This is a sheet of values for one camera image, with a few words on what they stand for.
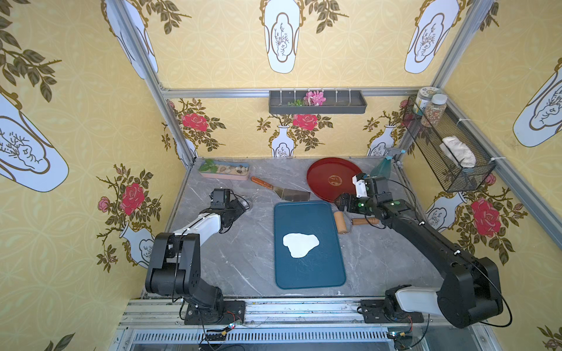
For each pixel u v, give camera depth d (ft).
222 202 2.40
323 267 2.75
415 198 3.71
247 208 3.30
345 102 3.04
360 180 2.50
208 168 3.71
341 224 3.06
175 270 1.47
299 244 2.96
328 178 3.71
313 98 2.88
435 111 2.62
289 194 3.51
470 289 1.32
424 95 2.81
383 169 3.43
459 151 2.27
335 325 2.36
